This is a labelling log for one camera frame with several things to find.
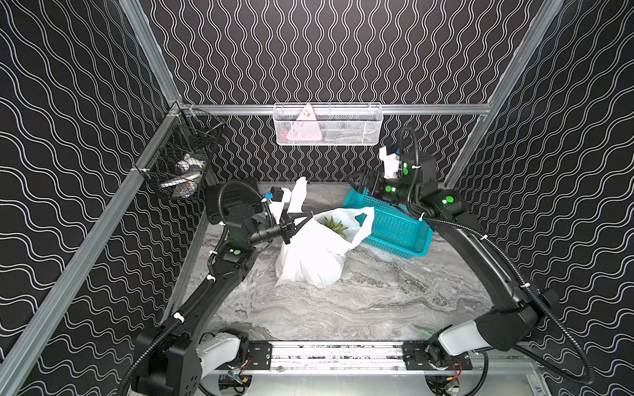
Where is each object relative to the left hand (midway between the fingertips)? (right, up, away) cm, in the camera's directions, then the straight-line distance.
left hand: (310, 212), depth 68 cm
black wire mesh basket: (-47, +15, +17) cm, 52 cm away
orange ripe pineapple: (+9, -5, +10) cm, 14 cm away
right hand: (+13, +9, +2) cm, 16 cm away
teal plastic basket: (+35, -7, +35) cm, 50 cm away
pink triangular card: (-2, +30, +22) cm, 38 cm away
